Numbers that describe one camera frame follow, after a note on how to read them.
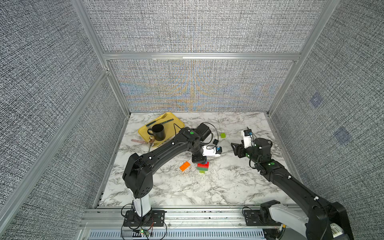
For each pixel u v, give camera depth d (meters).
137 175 0.46
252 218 0.73
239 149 0.73
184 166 0.92
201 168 0.90
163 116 1.17
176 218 0.75
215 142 1.02
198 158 0.70
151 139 1.00
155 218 0.74
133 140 1.04
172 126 1.14
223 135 1.06
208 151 0.70
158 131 0.98
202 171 0.90
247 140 0.72
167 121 1.14
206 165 0.81
